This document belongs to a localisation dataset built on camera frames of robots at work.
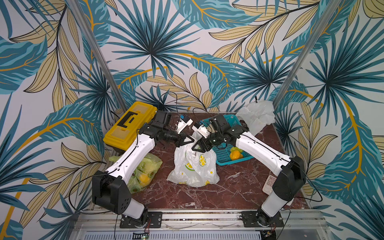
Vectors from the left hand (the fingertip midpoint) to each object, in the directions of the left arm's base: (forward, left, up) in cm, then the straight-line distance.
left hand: (192, 142), depth 73 cm
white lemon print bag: (-10, -2, -8) cm, 13 cm away
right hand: (+2, -2, -5) cm, 5 cm away
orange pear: (+3, -26, -18) cm, 32 cm away
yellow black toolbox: (+11, +40, -8) cm, 42 cm away
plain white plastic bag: (+34, -46, -15) cm, 59 cm away
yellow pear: (-13, +25, -19) cm, 34 cm away
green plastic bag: (-10, +26, -16) cm, 32 cm away
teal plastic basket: (+8, -20, -24) cm, 32 cm away
